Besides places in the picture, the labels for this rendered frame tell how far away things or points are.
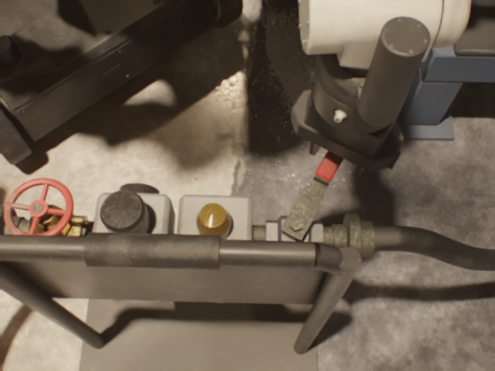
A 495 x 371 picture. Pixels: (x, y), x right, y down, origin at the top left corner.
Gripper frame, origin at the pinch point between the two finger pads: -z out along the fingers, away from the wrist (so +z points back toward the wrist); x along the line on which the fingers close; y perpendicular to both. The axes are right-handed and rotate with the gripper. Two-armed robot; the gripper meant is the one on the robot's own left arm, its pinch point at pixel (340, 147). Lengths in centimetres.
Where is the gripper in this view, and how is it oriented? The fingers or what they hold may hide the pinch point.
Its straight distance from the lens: 66.8
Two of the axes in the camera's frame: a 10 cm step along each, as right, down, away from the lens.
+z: 0.0, -4.1, -9.1
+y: 5.0, -7.9, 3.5
